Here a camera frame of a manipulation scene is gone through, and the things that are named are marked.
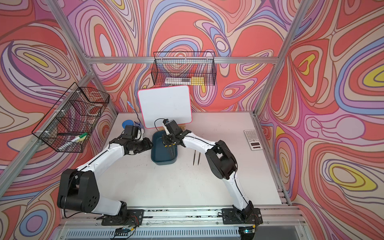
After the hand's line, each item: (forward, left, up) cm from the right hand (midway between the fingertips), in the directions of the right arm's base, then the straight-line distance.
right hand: (166, 140), depth 95 cm
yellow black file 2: (-10, -21, -7) cm, 24 cm away
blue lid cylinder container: (+6, +22, +13) cm, 26 cm away
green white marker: (-12, +39, +21) cm, 46 cm away
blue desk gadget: (+14, +20, +3) cm, 24 cm away
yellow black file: (-7, -18, -7) cm, 20 cm away
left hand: (-5, +8, +3) cm, 10 cm away
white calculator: (+2, -59, -7) cm, 59 cm away
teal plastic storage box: (-6, +4, -7) cm, 10 cm away
